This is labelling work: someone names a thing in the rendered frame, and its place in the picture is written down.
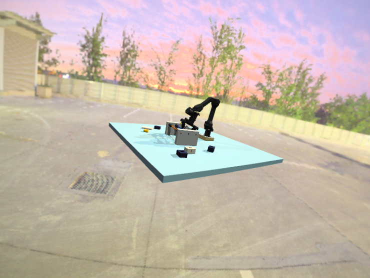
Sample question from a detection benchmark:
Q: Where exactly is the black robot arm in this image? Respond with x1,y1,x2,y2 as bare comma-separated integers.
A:
185,97,220,137

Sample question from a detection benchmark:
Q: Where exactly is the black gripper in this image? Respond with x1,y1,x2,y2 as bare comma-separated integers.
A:
180,117,199,131

